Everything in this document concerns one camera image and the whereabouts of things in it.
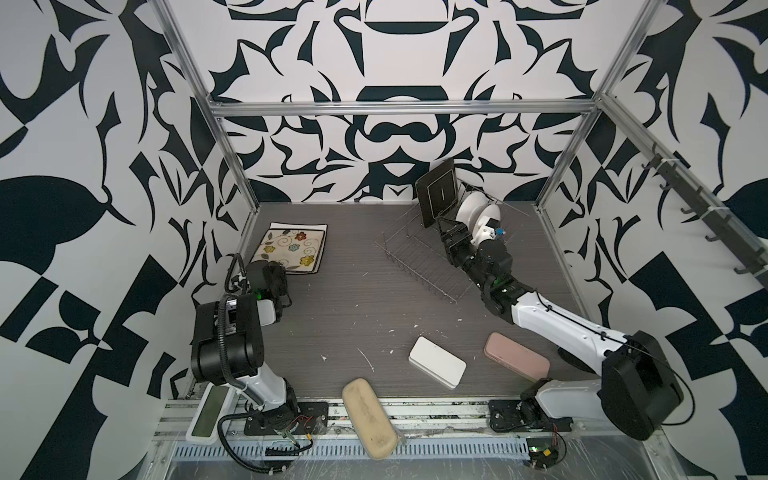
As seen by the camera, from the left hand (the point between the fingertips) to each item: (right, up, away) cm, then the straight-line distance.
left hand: (280, 253), depth 93 cm
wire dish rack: (+46, 0, +12) cm, 47 cm away
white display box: (-9, -35, -21) cm, 42 cm away
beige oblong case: (+29, -37, -23) cm, 52 cm away
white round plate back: (+60, +15, +5) cm, 62 cm away
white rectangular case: (+46, -28, -13) cm, 56 cm away
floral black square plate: (+4, 0, +8) cm, 9 cm away
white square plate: (+1, +9, +20) cm, 22 cm away
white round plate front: (+67, +13, +6) cm, 69 cm away
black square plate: (+50, +20, +9) cm, 55 cm away
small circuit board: (+69, -45, -22) cm, 86 cm away
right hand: (+46, +9, -17) cm, 50 cm away
